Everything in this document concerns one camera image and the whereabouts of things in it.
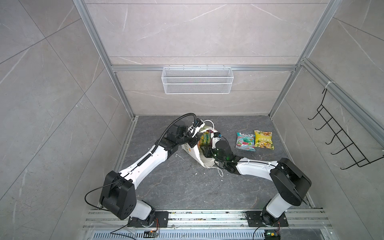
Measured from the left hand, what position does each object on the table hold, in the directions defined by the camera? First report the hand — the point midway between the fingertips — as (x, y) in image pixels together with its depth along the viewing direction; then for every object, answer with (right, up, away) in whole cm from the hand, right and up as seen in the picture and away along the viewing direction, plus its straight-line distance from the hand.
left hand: (201, 129), depth 79 cm
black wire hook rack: (+63, -12, -20) cm, 67 cm away
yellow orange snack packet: (+3, -7, +16) cm, 18 cm away
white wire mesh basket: (-2, +34, +22) cm, 40 cm away
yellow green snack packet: (+44, -7, +22) cm, 49 cm away
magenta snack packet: (+5, -1, -1) cm, 5 cm away
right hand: (0, -10, +9) cm, 13 cm away
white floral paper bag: (+4, -19, +7) cm, 21 cm away
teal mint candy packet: (+31, -9, +22) cm, 39 cm away
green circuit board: (+34, -50, -9) cm, 61 cm away
